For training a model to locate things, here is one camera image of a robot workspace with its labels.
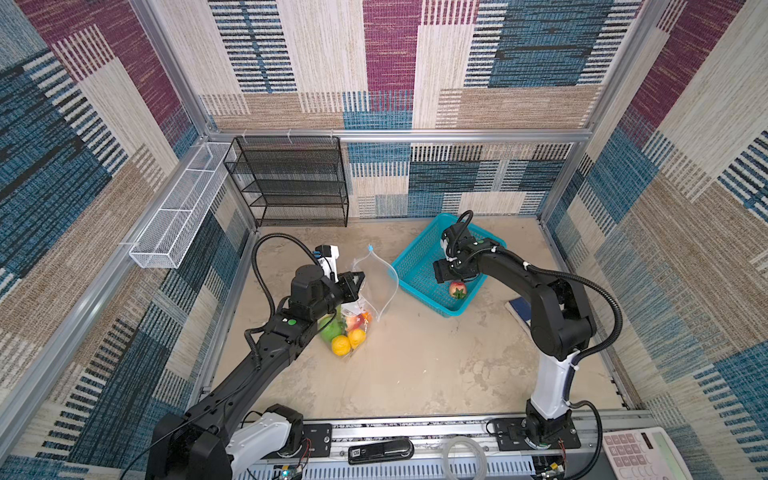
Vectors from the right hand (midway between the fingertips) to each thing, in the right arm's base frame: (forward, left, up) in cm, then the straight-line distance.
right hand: (448, 274), depth 96 cm
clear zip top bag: (-17, +31, 0) cm, 36 cm away
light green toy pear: (-17, +34, 0) cm, 38 cm away
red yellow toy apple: (-4, -3, -2) cm, 5 cm away
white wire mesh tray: (-5, +71, +27) cm, 76 cm away
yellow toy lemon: (-18, +29, -4) cm, 34 cm away
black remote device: (-46, +20, -3) cm, 50 cm away
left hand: (-9, +25, +17) cm, 31 cm away
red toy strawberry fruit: (-15, +28, +1) cm, 32 cm away
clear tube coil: (-48, -1, -4) cm, 48 cm away
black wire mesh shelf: (+35, +53, +11) cm, 65 cm away
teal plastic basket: (+5, +9, -8) cm, 13 cm away
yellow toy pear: (-21, +33, -3) cm, 39 cm away
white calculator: (-48, -39, -5) cm, 62 cm away
